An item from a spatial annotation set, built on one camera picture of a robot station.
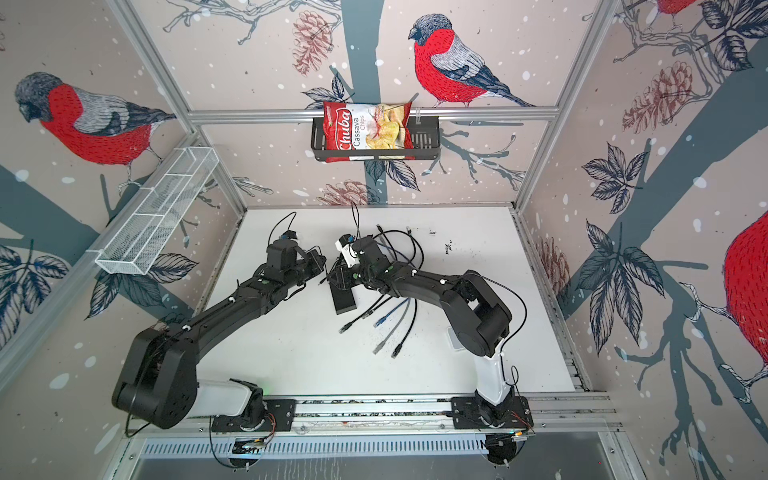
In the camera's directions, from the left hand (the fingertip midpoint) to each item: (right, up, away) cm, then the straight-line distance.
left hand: (327, 256), depth 86 cm
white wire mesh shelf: (-42, +5, -15) cm, 45 cm away
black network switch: (+3, -15, +8) cm, 17 cm away
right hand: (0, -8, +1) cm, 8 cm away
